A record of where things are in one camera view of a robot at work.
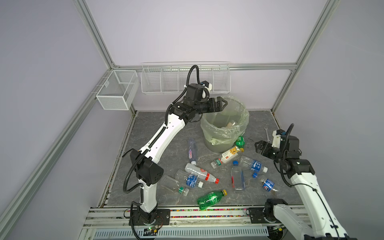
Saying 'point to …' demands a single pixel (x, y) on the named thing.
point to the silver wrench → (266, 128)
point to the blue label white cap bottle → (189, 179)
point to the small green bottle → (240, 142)
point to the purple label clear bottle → (192, 151)
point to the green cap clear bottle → (170, 183)
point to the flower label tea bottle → (228, 155)
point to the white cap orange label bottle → (230, 124)
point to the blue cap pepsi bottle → (266, 184)
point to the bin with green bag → (220, 129)
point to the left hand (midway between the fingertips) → (222, 105)
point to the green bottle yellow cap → (210, 199)
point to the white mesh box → (118, 91)
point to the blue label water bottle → (253, 165)
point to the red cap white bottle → (202, 173)
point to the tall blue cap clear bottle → (237, 177)
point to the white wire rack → (170, 77)
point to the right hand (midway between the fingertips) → (263, 147)
